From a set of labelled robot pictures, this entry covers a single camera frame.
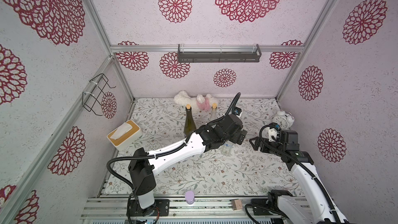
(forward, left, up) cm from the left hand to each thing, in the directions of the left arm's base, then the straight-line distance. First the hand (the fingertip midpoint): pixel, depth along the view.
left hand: (234, 128), depth 74 cm
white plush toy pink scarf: (+29, +15, -14) cm, 35 cm away
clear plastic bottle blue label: (+2, 0, -25) cm, 25 cm away
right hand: (-1, -13, -9) cm, 16 cm away
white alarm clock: (+15, -36, -15) cm, 42 cm away
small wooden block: (-29, -1, -21) cm, 36 cm away
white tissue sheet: (+10, +65, -18) cm, 68 cm away
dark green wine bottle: (+5, +22, -5) cm, 23 cm away
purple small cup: (-27, +21, -14) cm, 37 cm away
